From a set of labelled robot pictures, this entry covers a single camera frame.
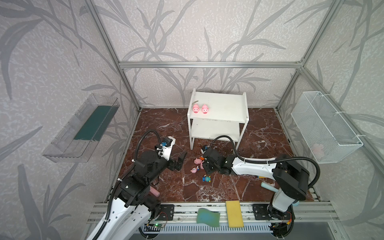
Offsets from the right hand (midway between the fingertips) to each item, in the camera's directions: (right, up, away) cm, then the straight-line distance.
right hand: (205, 160), depth 88 cm
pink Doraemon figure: (-6, -5, -1) cm, 8 cm away
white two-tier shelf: (+3, +26, -17) cm, 31 cm away
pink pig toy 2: (0, +29, -16) cm, 33 cm away
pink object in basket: (+55, +9, -15) cm, 58 cm away
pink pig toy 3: (-5, -1, +1) cm, 5 cm away
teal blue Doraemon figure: (+1, -9, -5) cm, 10 cm away
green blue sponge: (0, -23, -17) cm, 28 cm away
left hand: (-12, +12, -19) cm, 26 cm away
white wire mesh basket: (+52, +16, -25) cm, 60 cm away
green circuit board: (-24, -27, -17) cm, 40 cm away
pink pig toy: (-5, +29, -16) cm, 34 cm away
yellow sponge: (+14, -23, -15) cm, 31 cm away
